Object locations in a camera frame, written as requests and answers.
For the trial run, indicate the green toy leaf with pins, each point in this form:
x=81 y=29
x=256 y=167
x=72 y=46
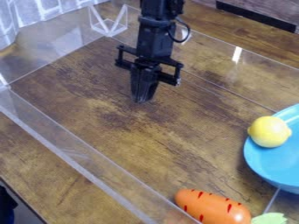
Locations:
x=269 y=218

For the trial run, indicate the clear acrylic enclosure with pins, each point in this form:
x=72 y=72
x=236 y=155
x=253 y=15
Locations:
x=93 y=159

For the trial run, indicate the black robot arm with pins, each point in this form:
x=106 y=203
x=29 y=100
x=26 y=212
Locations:
x=163 y=9

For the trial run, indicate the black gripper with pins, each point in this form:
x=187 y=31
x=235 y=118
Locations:
x=148 y=60

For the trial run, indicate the orange toy carrot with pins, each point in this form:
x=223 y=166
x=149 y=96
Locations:
x=209 y=208

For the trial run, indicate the blue plastic tray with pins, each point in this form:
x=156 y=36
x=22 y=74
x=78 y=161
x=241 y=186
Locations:
x=276 y=165

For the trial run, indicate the yellow toy lemon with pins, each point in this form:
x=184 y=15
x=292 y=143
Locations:
x=268 y=131

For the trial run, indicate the dark object at left edge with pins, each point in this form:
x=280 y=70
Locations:
x=6 y=207

